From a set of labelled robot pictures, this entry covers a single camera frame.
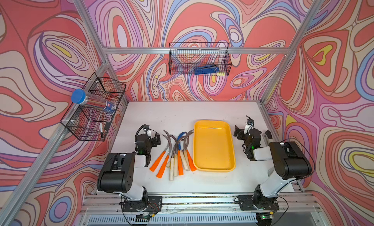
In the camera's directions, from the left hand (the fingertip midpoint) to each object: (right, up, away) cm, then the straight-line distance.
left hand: (152, 133), depth 94 cm
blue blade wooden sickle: (+17, -12, -8) cm, 22 cm away
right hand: (+61, +3, +2) cm, 61 cm away
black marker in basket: (-21, +5, -21) cm, 30 cm away
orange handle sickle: (+19, -18, -11) cm, 29 cm away
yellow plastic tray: (+40, -8, -4) cm, 41 cm away
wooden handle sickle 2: (+21, -14, -8) cm, 27 cm away
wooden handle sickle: (+14, -15, -9) cm, 22 cm away
